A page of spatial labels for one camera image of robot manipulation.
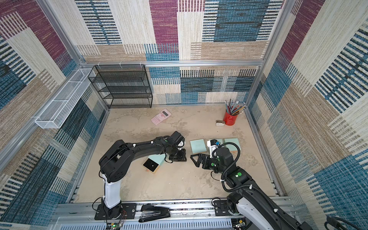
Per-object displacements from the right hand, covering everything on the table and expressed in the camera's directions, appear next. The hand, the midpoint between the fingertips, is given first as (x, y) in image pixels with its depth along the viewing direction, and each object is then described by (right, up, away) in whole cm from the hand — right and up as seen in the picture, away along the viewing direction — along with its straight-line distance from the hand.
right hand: (198, 160), depth 77 cm
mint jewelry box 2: (+1, +5, +16) cm, 17 cm away
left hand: (-5, -4, +12) cm, 14 cm away
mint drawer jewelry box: (+14, +9, -12) cm, 21 cm away
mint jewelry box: (-26, -4, +10) cm, 28 cm away
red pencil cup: (+25, +21, +25) cm, 41 cm away
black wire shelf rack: (-54, +47, +31) cm, 78 cm away
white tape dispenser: (+19, +19, +30) cm, 40 cm away
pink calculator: (-25, +24, +34) cm, 49 cm away
